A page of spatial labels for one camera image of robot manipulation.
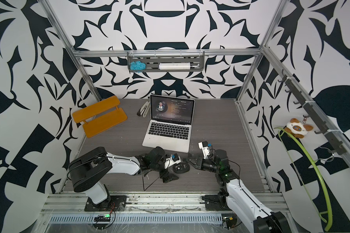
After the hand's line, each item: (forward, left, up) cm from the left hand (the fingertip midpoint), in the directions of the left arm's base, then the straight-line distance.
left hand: (174, 166), depth 85 cm
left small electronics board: (-23, +37, -4) cm, 43 cm away
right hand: (0, -6, +9) cm, 11 cm away
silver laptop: (+28, +2, 0) cm, 28 cm away
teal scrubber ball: (+51, +21, +33) cm, 64 cm away
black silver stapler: (+42, +22, +1) cm, 47 cm away
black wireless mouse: (-2, -4, +2) cm, 4 cm away
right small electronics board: (-27, -26, -2) cm, 37 cm away
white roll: (+49, -2, +34) cm, 60 cm away
